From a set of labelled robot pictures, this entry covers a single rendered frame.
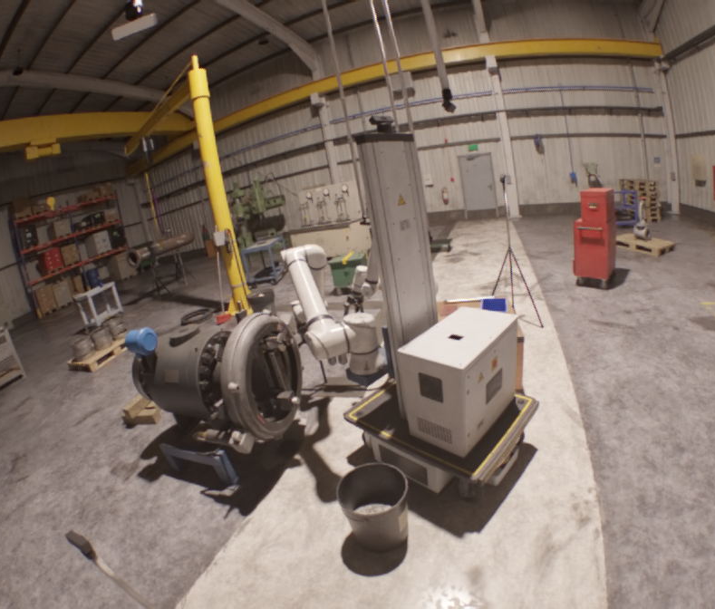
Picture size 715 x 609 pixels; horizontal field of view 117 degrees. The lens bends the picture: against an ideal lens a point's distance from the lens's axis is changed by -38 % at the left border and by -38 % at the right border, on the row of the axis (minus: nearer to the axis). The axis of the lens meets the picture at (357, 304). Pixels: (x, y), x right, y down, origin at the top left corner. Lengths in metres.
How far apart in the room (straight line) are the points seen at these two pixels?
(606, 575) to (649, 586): 0.23
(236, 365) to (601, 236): 4.14
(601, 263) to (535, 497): 3.34
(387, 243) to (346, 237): 6.23
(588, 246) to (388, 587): 4.17
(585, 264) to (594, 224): 0.53
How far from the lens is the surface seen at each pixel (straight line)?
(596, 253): 4.68
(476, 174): 11.99
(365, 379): 1.73
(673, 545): 2.01
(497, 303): 2.77
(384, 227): 1.55
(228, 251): 5.50
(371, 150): 1.54
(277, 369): 2.05
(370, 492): 1.80
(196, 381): 2.08
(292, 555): 1.89
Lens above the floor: 1.55
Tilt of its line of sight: 19 degrees down
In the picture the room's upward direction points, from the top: 11 degrees counter-clockwise
